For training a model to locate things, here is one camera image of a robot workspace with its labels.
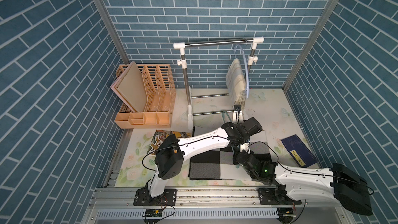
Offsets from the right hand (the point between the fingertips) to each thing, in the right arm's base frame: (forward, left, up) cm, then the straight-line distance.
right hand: (233, 149), depth 83 cm
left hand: (+9, -5, +11) cm, 15 cm away
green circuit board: (-30, +37, -9) cm, 49 cm away
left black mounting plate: (-25, +42, -5) cm, 49 cm away
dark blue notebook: (+4, -41, -7) cm, 42 cm away
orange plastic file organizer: (+40, +53, 0) cm, 67 cm away
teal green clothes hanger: (+24, +5, -4) cm, 24 cm away
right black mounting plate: (-21, -18, +2) cm, 27 cm away
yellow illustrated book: (+7, +45, -6) cm, 46 cm away
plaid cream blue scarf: (+29, 0, +22) cm, 36 cm away
